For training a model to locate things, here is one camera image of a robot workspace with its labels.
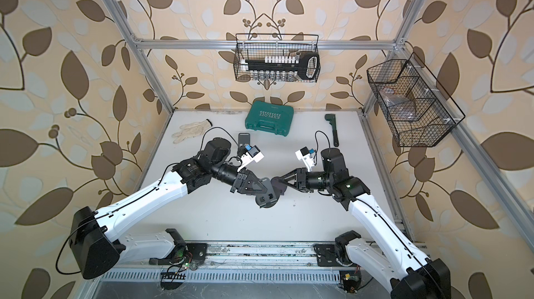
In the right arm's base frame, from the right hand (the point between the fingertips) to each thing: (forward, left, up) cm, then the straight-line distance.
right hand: (282, 182), depth 70 cm
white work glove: (+42, +47, -19) cm, 66 cm away
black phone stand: (+29, +17, -13) cm, 36 cm away
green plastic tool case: (+46, +3, -16) cm, 48 cm away
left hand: (-5, +7, +6) cm, 10 cm away
